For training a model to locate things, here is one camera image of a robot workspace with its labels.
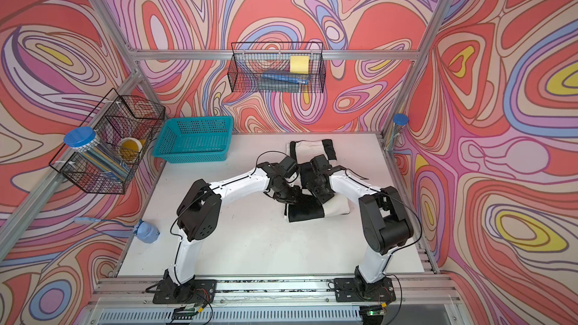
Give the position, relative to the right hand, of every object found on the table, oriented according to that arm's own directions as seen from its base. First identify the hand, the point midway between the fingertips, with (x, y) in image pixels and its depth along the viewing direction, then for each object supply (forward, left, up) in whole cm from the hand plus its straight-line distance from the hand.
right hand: (312, 197), depth 93 cm
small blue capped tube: (+30, -42, +14) cm, 54 cm away
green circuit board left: (-38, +45, -5) cm, 59 cm away
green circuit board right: (-39, -16, -4) cm, 43 cm away
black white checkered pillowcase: (-7, +3, +6) cm, 9 cm away
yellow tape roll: (+3, +60, +31) cm, 68 cm away
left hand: (-3, +5, +2) cm, 7 cm away
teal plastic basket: (+38, +60, -1) cm, 71 cm away
